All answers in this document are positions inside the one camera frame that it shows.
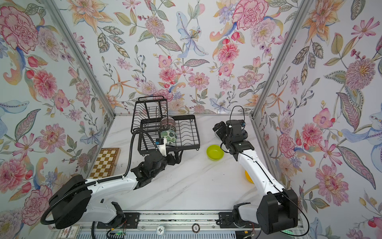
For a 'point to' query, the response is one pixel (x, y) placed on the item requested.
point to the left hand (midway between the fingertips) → (180, 151)
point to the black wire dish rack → (150, 121)
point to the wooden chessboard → (106, 163)
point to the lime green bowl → (215, 153)
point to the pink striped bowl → (167, 120)
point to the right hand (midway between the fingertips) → (218, 128)
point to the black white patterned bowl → (168, 127)
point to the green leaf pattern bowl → (170, 136)
